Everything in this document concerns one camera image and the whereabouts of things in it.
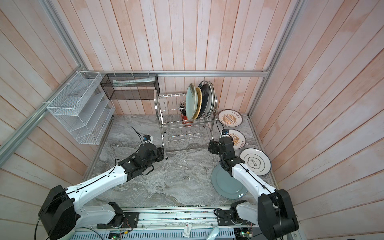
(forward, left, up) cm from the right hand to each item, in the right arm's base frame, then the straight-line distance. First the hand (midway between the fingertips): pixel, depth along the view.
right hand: (217, 141), depth 87 cm
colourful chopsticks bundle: (+15, +21, +13) cm, 29 cm away
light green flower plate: (+12, +15, +20) cm, 28 cm away
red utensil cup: (+5, +19, +12) cm, 23 cm away
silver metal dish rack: (+14, +25, -11) cm, 31 cm away
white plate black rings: (-5, -27, -14) cm, 31 cm away
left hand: (-9, +33, 0) cm, 34 cm away
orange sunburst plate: (+33, -15, -14) cm, 39 cm away
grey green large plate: (-21, -5, -13) cm, 26 cm away
